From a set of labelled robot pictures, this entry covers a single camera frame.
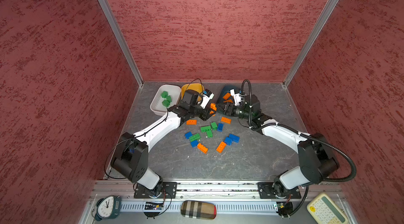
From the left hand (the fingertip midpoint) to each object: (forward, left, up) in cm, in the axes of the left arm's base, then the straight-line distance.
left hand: (212, 113), depth 83 cm
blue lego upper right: (0, -6, -16) cm, 17 cm away
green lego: (+25, +33, -14) cm, 44 cm away
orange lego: (+3, +13, -16) cm, 20 cm away
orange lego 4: (-12, -6, -16) cm, 21 cm away
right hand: (+1, -3, +3) cm, 4 cm away
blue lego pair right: (-8, -10, -15) cm, 20 cm away
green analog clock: (-42, +45, -12) cm, 62 cm away
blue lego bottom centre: (+2, +4, +15) cm, 16 cm away
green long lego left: (-7, +10, -15) cm, 20 cm away
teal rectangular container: (+30, -12, -12) cm, 34 cm away
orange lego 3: (-14, +5, -14) cm, 21 cm away
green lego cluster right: (0, -2, -15) cm, 15 cm away
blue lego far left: (-5, +14, -16) cm, 22 cm away
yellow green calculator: (-41, -51, -14) cm, 67 cm away
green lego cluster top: (+18, +31, -15) cm, 39 cm away
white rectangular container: (+15, +37, -15) cm, 43 cm away
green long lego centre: (-3, +2, -14) cm, 15 cm away
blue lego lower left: (-10, +10, -16) cm, 22 cm away
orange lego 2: (+5, -9, -15) cm, 18 cm away
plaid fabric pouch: (-42, +6, -13) cm, 44 cm away
